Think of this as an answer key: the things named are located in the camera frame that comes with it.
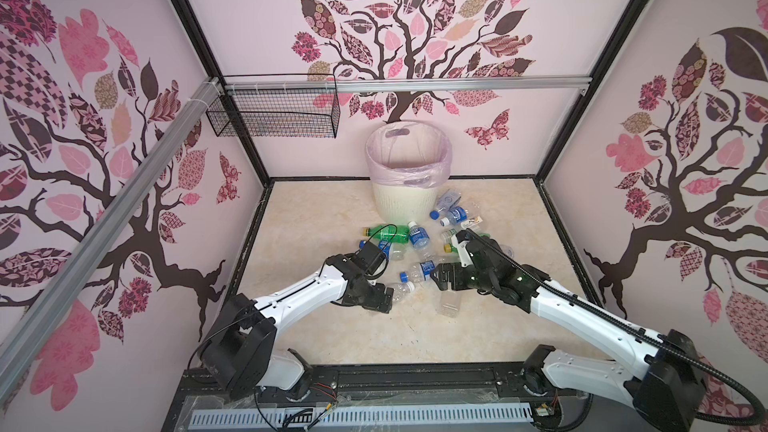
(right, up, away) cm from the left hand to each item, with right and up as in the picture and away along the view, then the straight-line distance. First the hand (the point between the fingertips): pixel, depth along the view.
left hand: (375, 308), depth 82 cm
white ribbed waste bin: (+8, +29, +13) cm, 33 cm away
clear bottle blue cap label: (+5, +14, +16) cm, 21 cm away
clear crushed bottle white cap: (+8, +3, +6) cm, 11 cm away
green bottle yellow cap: (+5, +19, +18) cm, 27 cm away
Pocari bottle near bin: (+28, +26, +19) cm, 42 cm away
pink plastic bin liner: (+11, +48, +24) cm, 55 cm away
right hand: (+19, +12, -2) cm, 22 cm away
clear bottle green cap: (+21, +1, +1) cm, 21 cm away
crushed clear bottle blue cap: (+25, +32, +25) cm, 48 cm away
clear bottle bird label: (+33, +23, +18) cm, 44 cm away
